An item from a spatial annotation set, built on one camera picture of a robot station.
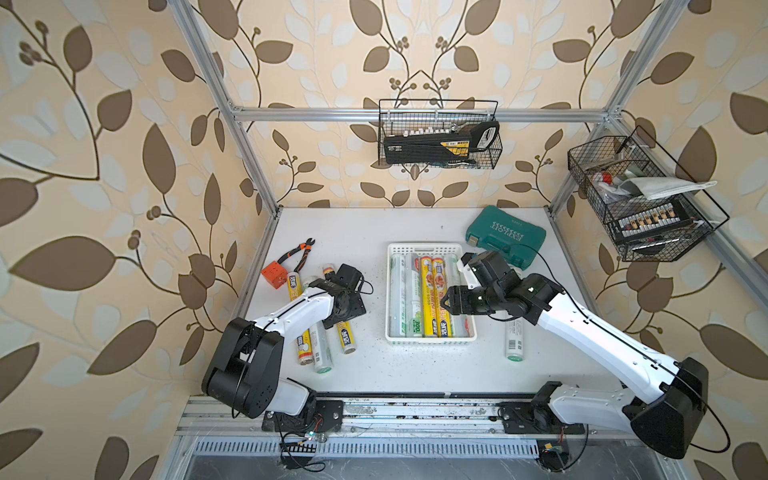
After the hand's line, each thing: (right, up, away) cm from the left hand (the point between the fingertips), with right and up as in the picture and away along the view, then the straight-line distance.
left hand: (351, 310), depth 89 cm
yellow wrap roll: (-1, -5, -2) cm, 5 cm away
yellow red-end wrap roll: (-12, -8, -6) cm, 16 cm away
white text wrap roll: (+47, -7, -6) cm, 48 cm away
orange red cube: (-26, +10, +7) cm, 29 cm away
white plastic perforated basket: (+34, -4, -4) cm, 35 cm away
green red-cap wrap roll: (+14, +4, +4) cm, 15 cm away
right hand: (+28, +5, -13) cm, 31 cm away
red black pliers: (-19, +19, +19) cm, 33 cm away
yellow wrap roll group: (+23, +4, +3) cm, 24 cm away
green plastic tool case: (+52, +24, +19) cm, 60 cm away
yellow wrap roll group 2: (+27, -2, -1) cm, 27 cm away
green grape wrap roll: (+19, +4, +2) cm, 19 cm away
